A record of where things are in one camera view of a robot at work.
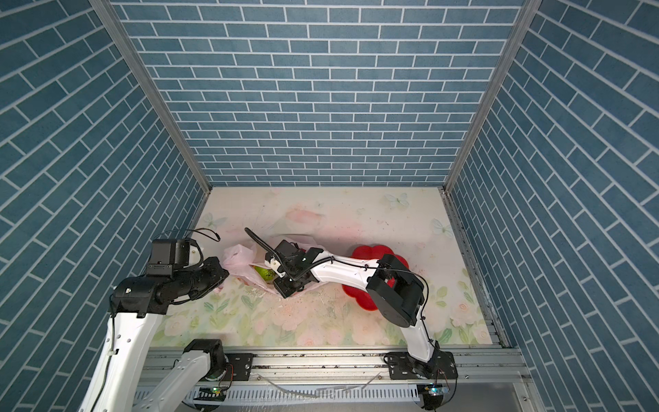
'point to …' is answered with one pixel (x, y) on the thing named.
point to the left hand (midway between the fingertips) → (232, 270)
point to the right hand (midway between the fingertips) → (276, 288)
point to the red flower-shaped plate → (371, 252)
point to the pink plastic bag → (240, 259)
